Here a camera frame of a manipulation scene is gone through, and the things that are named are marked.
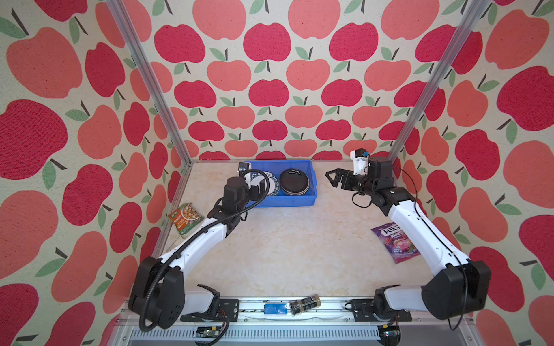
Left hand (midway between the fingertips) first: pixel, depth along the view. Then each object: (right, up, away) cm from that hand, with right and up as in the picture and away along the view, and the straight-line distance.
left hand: (257, 179), depth 83 cm
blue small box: (+7, -44, -11) cm, 46 cm away
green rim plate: (+5, -2, +24) cm, 25 cm away
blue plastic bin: (+10, -10, +19) cm, 24 cm away
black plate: (+17, -1, +25) cm, 30 cm away
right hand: (+32, +2, -3) cm, 32 cm away
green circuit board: (-16, -52, -11) cm, 55 cm away
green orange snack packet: (-34, -18, +12) cm, 40 cm away
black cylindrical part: (+15, -44, -11) cm, 48 cm away
